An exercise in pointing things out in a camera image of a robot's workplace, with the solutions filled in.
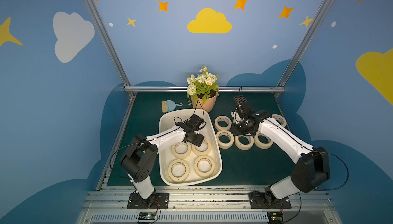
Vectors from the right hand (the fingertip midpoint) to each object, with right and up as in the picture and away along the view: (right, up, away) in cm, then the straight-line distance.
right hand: (236, 129), depth 86 cm
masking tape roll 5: (-20, -14, +2) cm, 24 cm away
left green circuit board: (-46, -40, -14) cm, 62 cm away
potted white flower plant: (-19, +23, +3) cm, 30 cm away
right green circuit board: (+16, -41, -12) cm, 46 cm away
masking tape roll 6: (-31, -25, -7) cm, 40 cm away
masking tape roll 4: (+6, -11, +5) cm, 14 cm away
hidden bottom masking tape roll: (-30, -15, +2) cm, 34 cm away
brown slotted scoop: (+11, +19, +32) cm, 39 cm away
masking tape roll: (+36, +4, +19) cm, 41 cm away
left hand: (-22, -5, +6) cm, 23 cm away
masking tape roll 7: (-18, -21, 0) cm, 27 cm away
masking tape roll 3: (-4, -8, +11) cm, 14 cm away
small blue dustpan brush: (-44, +14, +29) cm, 55 cm away
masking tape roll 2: (-4, +5, +19) cm, 20 cm away
